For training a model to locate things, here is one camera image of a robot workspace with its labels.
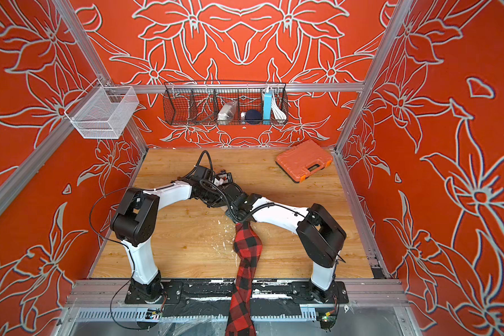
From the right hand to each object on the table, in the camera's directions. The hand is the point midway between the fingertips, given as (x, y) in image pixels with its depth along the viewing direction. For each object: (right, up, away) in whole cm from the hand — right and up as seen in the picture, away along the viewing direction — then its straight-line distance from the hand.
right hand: (234, 204), depth 88 cm
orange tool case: (+35, +20, +20) cm, 45 cm away
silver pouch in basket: (-4, +42, +5) cm, 42 cm away
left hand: (-1, +1, +4) cm, 5 cm away
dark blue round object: (+8, +39, +7) cm, 41 cm away
